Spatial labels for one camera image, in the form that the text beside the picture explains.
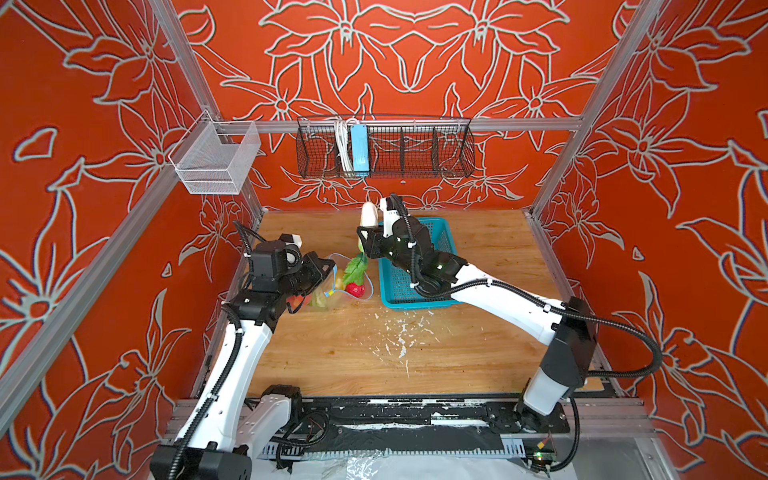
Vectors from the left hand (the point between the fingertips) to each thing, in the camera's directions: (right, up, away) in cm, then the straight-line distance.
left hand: (335, 260), depth 72 cm
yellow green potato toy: (+1, -6, +4) cm, 7 cm away
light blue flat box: (+5, +32, +18) cm, 37 cm away
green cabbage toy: (-8, -13, +15) cm, 22 cm away
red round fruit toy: (+4, -9, +12) cm, 16 cm away
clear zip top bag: (-2, -6, +1) cm, 7 cm away
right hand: (+6, +8, 0) cm, 10 cm away
